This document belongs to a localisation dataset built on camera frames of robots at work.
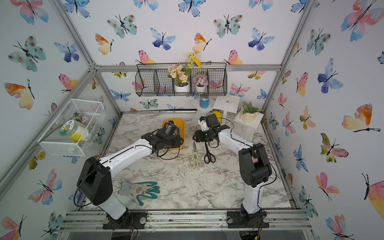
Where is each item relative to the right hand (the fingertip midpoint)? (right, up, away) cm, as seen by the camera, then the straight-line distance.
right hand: (197, 135), depth 92 cm
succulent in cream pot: (+30, +14, -5) cm, 33 cm away
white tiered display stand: (+19, +19, +4) cm, 28 cm away
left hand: (-10, -2, -5) cm, 11 cm away
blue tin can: (+4, +22, +6) cm, 24 cm away
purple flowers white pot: (+2, +32, -3) cm, 32 cm away
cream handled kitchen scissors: (-1, -15, +2) cm, 15 cm away
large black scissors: (+7, -14, +4) cm, 16 cm away
